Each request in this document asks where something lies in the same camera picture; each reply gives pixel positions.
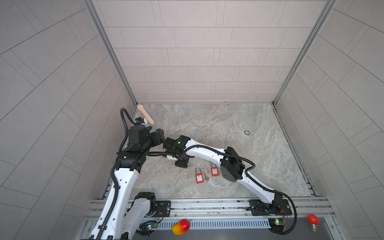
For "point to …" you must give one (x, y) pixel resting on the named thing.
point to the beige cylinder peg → (140, 108)
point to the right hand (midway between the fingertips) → (182, 163)
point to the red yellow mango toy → (181, 227)
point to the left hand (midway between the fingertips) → (160, 130)
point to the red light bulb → (314, 220)
